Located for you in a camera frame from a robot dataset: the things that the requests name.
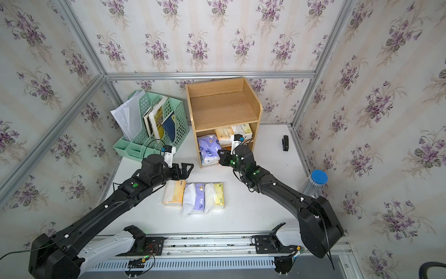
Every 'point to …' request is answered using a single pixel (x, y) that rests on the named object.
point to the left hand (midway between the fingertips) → (188, 166)
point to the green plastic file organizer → (163, 122)
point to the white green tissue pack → (244, 129)
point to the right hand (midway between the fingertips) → (219, 151)
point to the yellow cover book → (156, 118)
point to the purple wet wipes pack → (209, 147)
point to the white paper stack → (128, 115)
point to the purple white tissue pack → (194, 199)
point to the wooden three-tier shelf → (217, 104)
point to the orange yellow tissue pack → (173, 193)
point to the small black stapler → (285, 143)
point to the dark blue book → (169, 125)
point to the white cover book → (148, 124)
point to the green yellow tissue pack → (213, 196)
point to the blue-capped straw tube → (313, 185)
